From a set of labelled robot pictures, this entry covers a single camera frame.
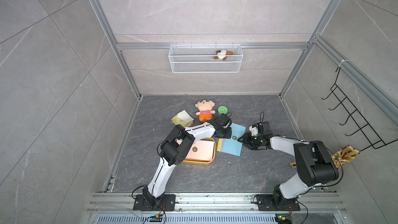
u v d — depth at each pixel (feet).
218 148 3.03
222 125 2.56
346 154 2.16
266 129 2.50
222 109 3.44
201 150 2.82
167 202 2.41
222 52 2.88
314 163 1.52
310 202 2.45
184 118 3.32
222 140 3.12
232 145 3.05
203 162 2.72
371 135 1.99
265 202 2.40
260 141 2.35
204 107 3.41
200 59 3.27
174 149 1.79
